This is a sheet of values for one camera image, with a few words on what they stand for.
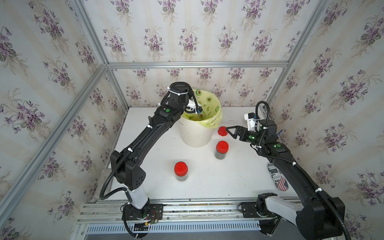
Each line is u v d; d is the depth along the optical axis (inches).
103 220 29.1
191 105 27.3
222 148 33.2
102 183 31.5
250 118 27.3
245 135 26.6
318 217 15.3
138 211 24.2
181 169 29.9
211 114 35.2
